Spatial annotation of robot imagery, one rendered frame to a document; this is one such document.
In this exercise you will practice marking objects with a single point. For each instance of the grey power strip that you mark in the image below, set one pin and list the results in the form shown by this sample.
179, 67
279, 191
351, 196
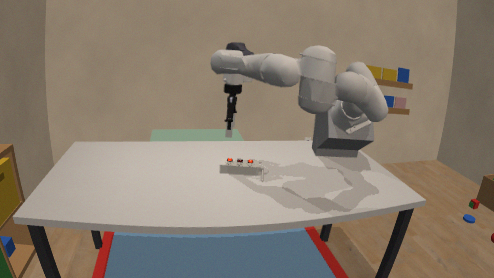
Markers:
241, 167

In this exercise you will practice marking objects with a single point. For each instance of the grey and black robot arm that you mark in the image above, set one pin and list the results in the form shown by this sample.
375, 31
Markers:
315, 95

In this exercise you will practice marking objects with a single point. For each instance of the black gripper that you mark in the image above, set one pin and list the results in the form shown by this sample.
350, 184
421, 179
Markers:
230, 123

